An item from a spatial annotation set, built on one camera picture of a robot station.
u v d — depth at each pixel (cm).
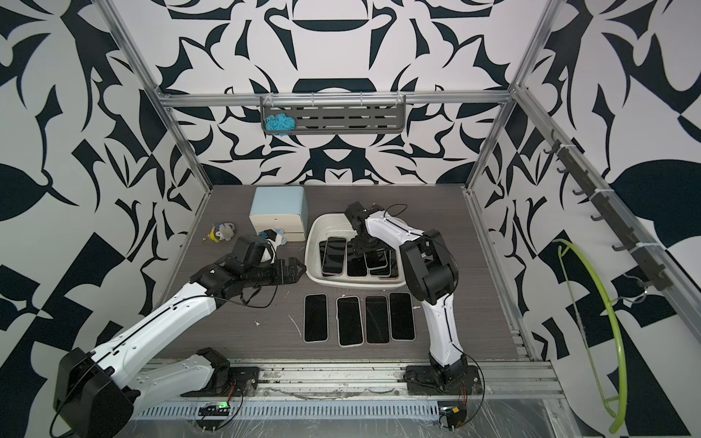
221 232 100
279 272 70
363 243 85
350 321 85
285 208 93
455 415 70
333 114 94
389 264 94
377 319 85
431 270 56
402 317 85
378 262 97
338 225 103
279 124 91
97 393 38
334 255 98
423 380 73
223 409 73
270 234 73
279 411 71
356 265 93
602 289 56
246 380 74
